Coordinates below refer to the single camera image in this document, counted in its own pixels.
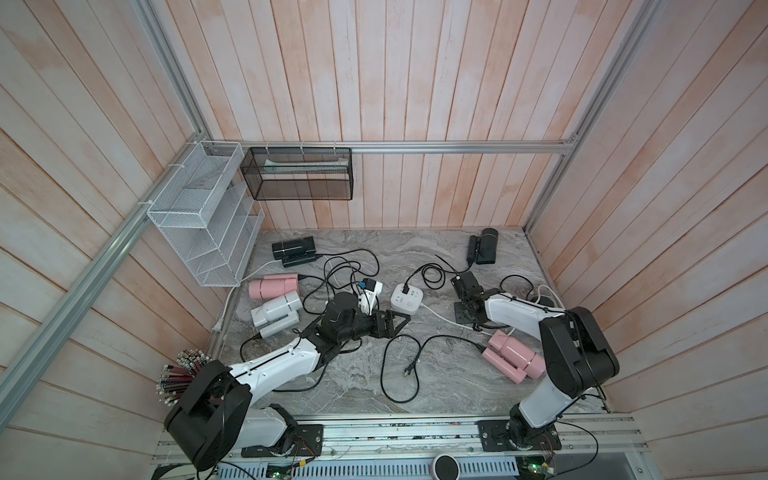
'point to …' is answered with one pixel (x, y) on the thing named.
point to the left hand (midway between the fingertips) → (399, 321)
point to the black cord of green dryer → (353, 268)
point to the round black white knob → (446, 467)
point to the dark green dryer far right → (483, 248)
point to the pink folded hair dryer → (272, 286)
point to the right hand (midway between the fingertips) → (468, 311)
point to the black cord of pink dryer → (303, 276)
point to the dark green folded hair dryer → (293, 252)
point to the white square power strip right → (406, 303)
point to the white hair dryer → (278, 314)
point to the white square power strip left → (368, 296)
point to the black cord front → (415, 361)
